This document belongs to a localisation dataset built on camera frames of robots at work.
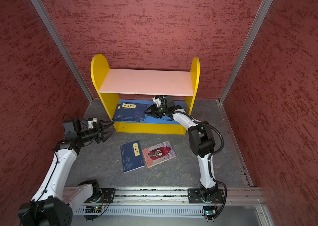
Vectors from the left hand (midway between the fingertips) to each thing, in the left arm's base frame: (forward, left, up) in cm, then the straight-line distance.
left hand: (114, 129), depth 75 cm
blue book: (-6, -7, -22) cm, 24 cm away
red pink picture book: (-4, -24, -23) cm, 33 cm away
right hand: (+16, -14, -7) cm, 22 cm away
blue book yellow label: (+19, -5, -7) cm, 20 cm away
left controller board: (-34, +9, -24) cm, 43 cm away
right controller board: (-34, -51, -23) cm, 66 cm away
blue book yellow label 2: (+12, -3, -7) cm, 14 cm away
